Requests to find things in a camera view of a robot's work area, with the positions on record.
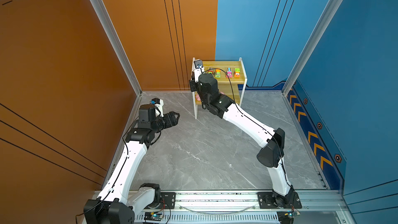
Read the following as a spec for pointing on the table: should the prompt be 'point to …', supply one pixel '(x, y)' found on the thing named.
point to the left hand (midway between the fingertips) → (174, 114)
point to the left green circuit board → (152, 216)
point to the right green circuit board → (287, 216)
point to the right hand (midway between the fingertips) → (194, 71)
